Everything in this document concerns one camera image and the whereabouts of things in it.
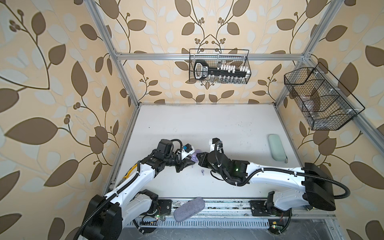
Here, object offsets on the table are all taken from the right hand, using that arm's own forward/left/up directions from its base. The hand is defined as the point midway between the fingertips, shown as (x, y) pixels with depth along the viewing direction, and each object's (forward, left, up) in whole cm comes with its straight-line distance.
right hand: (195, 157), depth 75 cm
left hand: (+1, +1, -4) cm, 4 cm away
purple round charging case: (+1, +1, -3) cm, 3 cm away
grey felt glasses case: (-21, +4, -13) cm, 25 cm away
